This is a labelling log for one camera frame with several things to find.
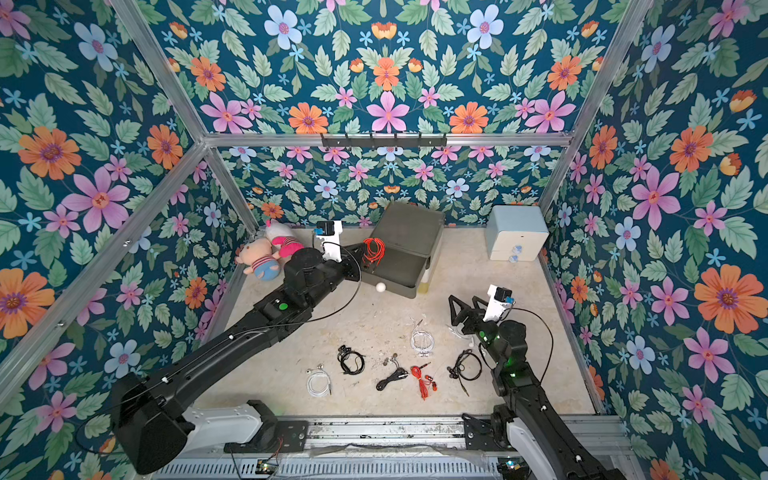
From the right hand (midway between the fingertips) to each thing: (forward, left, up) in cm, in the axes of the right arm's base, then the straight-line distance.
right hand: (462, 297), depth 79 cm
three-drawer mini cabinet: (+44, +15, -22) cm, 51 cm away
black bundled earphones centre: (-15, +17, -17) cm, 29 cm away
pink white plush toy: (+28, +61, -7) cm, 67 cm away
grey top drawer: (+7, +17, +1) cm, 19 cm away
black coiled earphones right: (-13, +1, -19) cm, 23 cm away
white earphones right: (-10, +1, 0) cm, 10 cm away
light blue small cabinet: (+27, -20, -3) cm, 34 cm away
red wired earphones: (+5, +23, +12) cm, 27 cm away
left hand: (+4, +24, +16) cm, 29 cm away
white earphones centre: (-9, +10, -17) cm, 21 cm away
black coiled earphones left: (-8, +34, -18) cm, 40 cm away
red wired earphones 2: (-18, +10, -19) cm, 28 cm away
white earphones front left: (-17, +40, -19) cm, 47 cm away
